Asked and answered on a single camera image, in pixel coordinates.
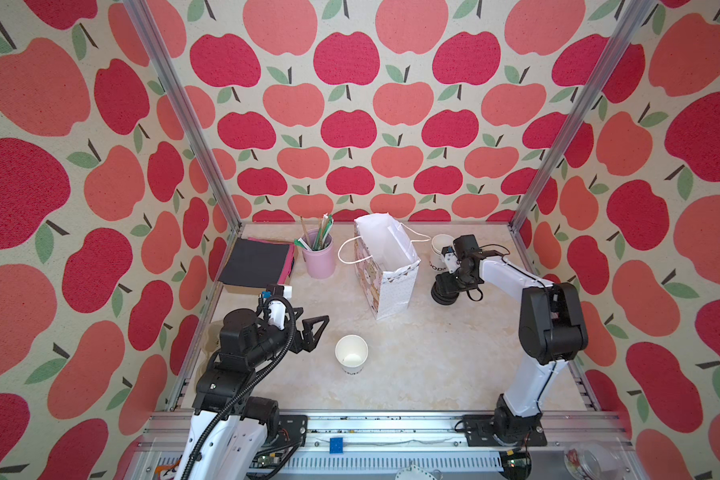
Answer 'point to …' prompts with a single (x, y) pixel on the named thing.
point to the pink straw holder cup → (320, 262)
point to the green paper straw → (327, 228)
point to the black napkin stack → (255, 263)
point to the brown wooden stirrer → (305, 231)
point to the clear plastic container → (593, 460)
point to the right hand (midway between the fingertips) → (456, 285)
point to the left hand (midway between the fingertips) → (318, 318)
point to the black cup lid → (445, 289)
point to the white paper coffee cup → (351, 352)
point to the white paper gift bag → (387, 262)
